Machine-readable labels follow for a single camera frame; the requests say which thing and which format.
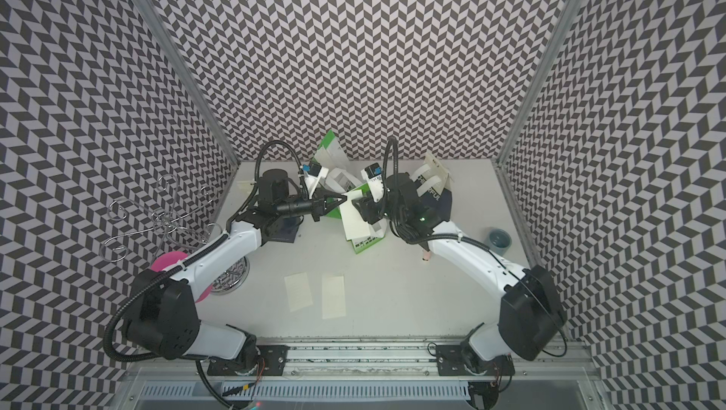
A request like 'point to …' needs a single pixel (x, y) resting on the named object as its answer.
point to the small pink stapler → (426, 256)
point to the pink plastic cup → (172, 258)
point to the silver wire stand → (162, 227)
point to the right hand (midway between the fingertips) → (363, 201)
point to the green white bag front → (337, 171)
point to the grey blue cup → (499, 241)
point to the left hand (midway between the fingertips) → (345, 201)
